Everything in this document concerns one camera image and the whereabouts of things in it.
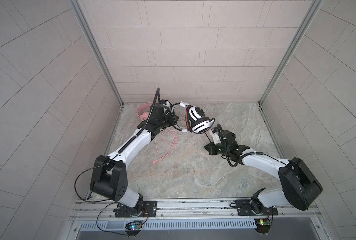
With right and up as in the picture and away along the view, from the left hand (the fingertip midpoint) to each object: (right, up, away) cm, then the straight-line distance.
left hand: (181, 114), depth 82 cm
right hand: (+13, -20, +4) cm, 24 cm away
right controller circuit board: (+38, -51, -14) cm, 65 cm away
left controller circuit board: (-20, -49, -18) cm, 56 cm away
